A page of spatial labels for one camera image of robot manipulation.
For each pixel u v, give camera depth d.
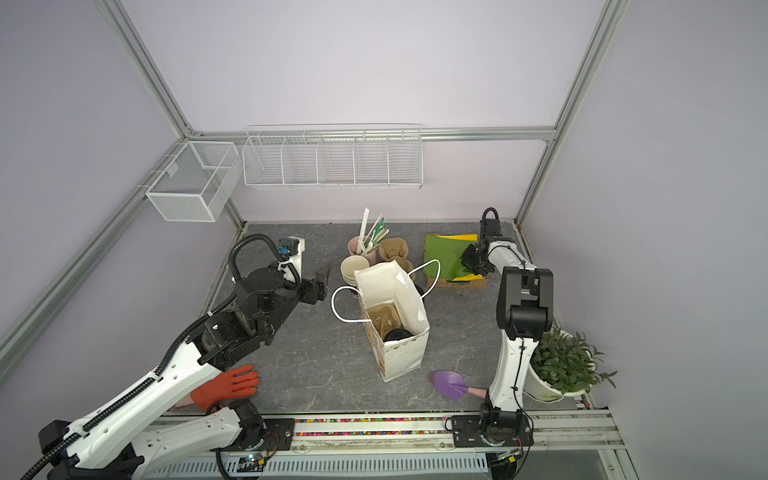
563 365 0.67
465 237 1.13
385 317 0.92
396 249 1.11
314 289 0.59
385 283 0.80
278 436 0.74
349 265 0.94
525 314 0.56
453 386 0.81
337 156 0.98
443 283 0.99
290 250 0.55
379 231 0.92
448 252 1.06
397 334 0.87
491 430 0.68
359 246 1.03
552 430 0.75
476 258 0.81
